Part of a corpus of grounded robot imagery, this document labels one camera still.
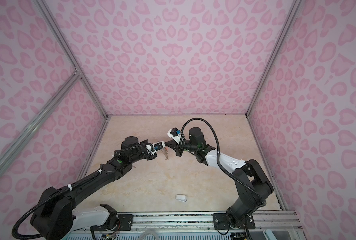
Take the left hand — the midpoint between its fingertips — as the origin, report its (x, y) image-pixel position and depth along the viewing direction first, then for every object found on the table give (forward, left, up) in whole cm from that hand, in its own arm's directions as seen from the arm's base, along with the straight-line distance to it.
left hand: (160, 139), depth 80 cm
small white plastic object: (-25, -11, -19) cm, 33 cm away
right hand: (-2, -4, 0) cm, 5 cm away
